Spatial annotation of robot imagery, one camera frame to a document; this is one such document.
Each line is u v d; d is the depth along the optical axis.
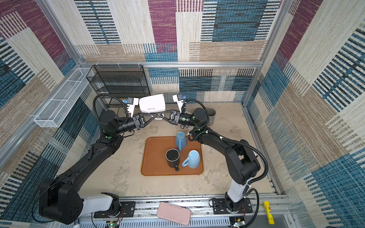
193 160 0.81
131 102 0.63
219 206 0.74
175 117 0.65
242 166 0.47
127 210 0.73
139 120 0.63
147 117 0.66
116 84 1.08
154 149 0.97
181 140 0.89
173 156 0.81
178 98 0.67
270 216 0.70
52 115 0.70
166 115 0.67
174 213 0.71
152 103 0.64
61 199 0.41
